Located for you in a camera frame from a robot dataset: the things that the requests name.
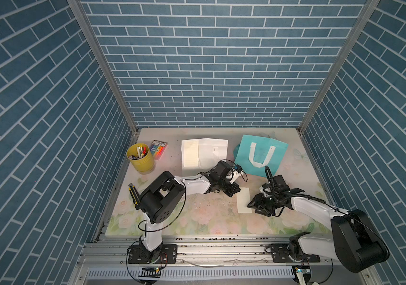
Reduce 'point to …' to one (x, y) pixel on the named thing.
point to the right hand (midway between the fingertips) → (252, 208)
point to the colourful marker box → (158, 149)
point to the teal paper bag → (254, 153)
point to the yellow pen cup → (140, 156)
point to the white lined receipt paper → (190, 153)
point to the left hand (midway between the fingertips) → (243, 192)
